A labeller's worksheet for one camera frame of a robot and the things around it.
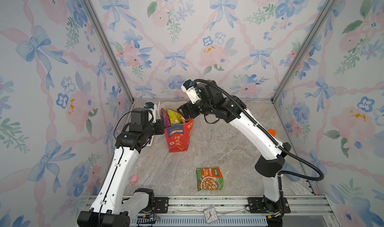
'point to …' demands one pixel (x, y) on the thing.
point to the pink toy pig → (134, 179)
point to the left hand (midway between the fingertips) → (163, 121)
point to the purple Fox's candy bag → (165, 118)
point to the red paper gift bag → (179, 137)
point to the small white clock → (210, 214)
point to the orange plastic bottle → (272, 132)
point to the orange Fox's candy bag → (189, 119)
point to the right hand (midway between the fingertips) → (183, 105)
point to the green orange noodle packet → (209, 178)
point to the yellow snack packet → (175, 118)
